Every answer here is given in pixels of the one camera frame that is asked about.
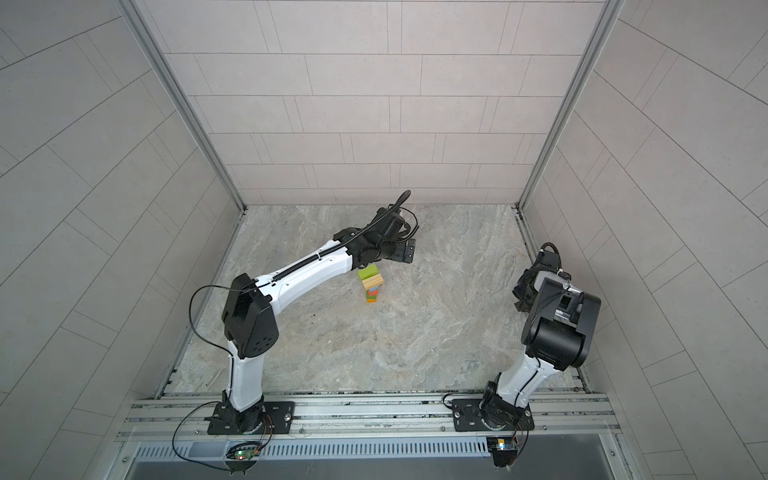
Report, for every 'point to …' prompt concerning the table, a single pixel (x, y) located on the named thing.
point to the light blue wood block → (373, 289)
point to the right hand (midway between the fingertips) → (526, 295)
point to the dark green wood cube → (368, 296)
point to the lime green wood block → (367, 272)
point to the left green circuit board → (245, 454)
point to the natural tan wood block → (373, 282)
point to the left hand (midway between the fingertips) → (410, 242)
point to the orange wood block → (371, 300)
